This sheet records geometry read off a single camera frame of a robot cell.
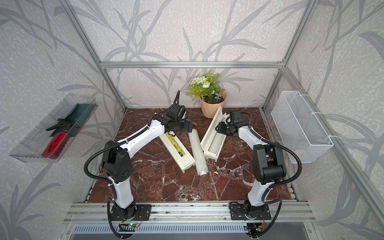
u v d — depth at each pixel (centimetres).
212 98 108
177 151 87
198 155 88
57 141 60
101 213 75
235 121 75
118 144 49
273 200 64
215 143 92
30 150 58
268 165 48
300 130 63
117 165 48
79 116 68
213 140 93
